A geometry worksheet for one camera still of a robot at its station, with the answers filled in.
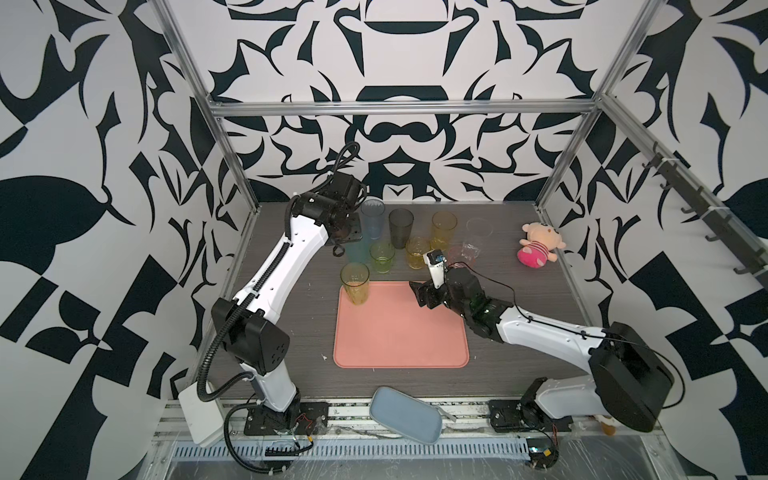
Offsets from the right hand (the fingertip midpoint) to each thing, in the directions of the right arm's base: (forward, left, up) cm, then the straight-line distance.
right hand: (423, 274), depth 84 cm
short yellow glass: (+17, 0, -11) cm, 20 cm away
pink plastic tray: (-9, +9, -16) cm, 21 cm away
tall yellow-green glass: (-2, +19, +1) cm, 19 cm away
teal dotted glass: (-7, +15, +21) cm, 27 cm away
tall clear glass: (+17, -19, -2) cm, 26 cm away
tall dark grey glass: (+24, +5, -4) cm, 25 cm away
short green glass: (+17, +12, -13) cm, 24 cm away
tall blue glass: (+26, +14, -2) cm, 30 cm away
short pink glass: (+15, -16, -15) cm, 26 cm away
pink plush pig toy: (+16, -41, -9) cm, 45 cm away
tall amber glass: (+19, -8, -1) cm, 21 cm away
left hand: (+7, +20, +12) cm, 24 cm away
